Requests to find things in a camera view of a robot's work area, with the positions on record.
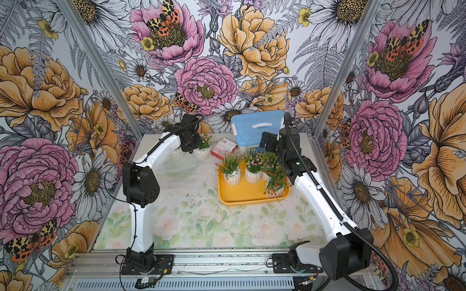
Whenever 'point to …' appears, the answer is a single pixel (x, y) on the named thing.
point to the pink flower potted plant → (254, 162)
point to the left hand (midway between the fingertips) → (196, 149)
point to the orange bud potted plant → (270, 162)
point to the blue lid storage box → (247, 129)
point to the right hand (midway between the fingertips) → (271, 138)
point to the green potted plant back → (203, 152)
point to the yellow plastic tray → (245, 193)
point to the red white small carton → (224, 146)
